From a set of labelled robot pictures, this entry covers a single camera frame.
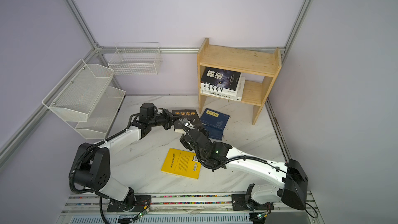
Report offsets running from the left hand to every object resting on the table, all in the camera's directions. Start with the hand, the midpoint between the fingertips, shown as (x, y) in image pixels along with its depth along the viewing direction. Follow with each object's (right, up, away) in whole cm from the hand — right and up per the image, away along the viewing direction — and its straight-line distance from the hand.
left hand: (181, 115), depth 83 cm
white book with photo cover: (+15, +15, +6) cm, 23 cm away
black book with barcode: (+22, +21, +5) cm, 31 cm away
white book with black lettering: (+33, +14, +4) cm, 36 cm away
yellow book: (0, -27, +3) cm, 28 cm away
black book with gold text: (+6, 0, +5) cm, 8 cm away
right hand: (+5, -6, -9) cm, 12 cm away
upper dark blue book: (+19, -5, +19) cm, 27 cm away
